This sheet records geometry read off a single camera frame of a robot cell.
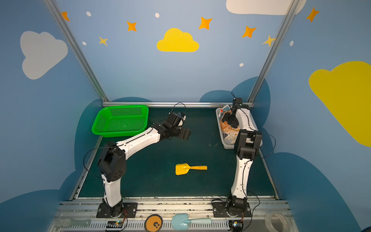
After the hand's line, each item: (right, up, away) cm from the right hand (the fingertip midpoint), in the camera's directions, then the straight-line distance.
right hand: (228, 120), depth 102 cm
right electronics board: (-5, -55, -29) cm, 62 cm away
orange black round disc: (-47, -52, -31) cm, 76 cm away
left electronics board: (-67, -54, -29) cm, 91 cm away
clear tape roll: (+16, -52, -31) cm, 62 cm away
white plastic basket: (-5, -16, -14) cm, 22 cm away
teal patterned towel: (+1, +9, +6) cm, 11 cm away
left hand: (-32, -5, -12) cm, 35 cm away
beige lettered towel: (+1, -13, -1) cm, 13 cm away
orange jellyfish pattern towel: (-1, -6, -1) cm, 6 cm away
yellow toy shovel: (-33, -30, -15) cm, 47 cm away
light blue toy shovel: (-33, -52, -31) cm, 69 cm away
